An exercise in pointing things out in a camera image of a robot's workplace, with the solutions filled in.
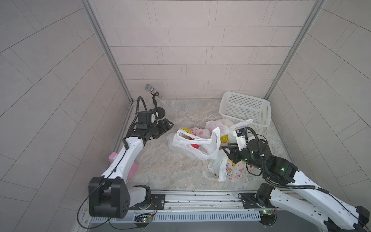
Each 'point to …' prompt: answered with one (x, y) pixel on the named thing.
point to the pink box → (134, 168)
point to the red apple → (194, 146)
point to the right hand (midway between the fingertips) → (223, 148)
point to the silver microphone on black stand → (160, 111)
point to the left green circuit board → (143, 219)
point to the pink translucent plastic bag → (223, 124)
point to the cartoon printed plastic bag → (234, 172)
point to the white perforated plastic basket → (242, 108)
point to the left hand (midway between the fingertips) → (171, 124)
